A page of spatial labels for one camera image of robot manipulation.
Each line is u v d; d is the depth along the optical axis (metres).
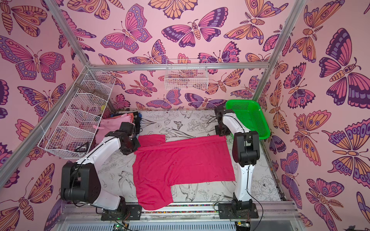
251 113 1.17
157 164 0.91
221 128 0.84
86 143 0.78
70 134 0.76
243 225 0.71
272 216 0.73
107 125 1.02
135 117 1.09
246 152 0.57
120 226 0.70
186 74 0.95
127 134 0.72
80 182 0.43
